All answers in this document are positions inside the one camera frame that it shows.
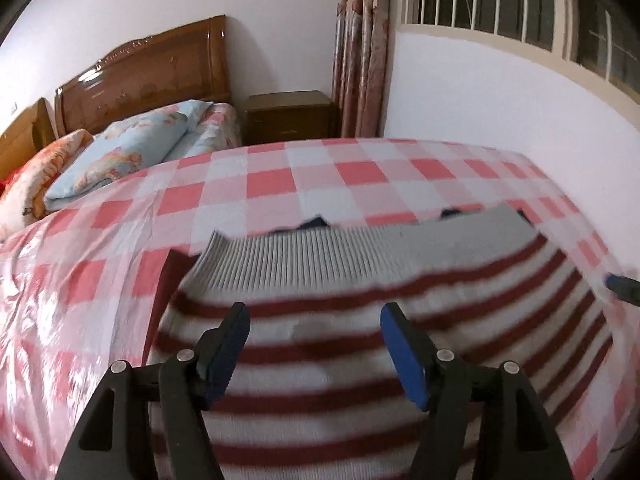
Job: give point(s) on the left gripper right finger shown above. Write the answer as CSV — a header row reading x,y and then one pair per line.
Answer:
x,y
517,439

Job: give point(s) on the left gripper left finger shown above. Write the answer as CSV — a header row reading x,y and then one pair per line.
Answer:
x,y
113,437

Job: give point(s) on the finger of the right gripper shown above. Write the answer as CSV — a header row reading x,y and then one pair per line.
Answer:
x,y
624,288

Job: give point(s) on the striped knit sweater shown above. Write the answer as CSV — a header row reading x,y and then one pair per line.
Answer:
x,y
315,394

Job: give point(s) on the pink checkered bed sheet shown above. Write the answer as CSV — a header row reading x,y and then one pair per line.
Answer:
x,y
87,285

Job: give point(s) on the orange floral pillow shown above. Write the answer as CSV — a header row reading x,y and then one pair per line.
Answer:
x,y
22,201

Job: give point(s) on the light blue floral pillow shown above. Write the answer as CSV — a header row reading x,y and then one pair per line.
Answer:
x,y
123,148

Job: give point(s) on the window with white bars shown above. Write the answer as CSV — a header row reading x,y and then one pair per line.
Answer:
x,y
593,43

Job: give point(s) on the dark wooden nightstand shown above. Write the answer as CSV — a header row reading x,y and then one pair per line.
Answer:
x,y
290,116

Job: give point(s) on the pink floral curtain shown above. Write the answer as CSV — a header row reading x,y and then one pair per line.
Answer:
x,y
359,68

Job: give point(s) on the dark wooden headboard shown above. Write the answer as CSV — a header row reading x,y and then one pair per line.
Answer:
x,y
184,63

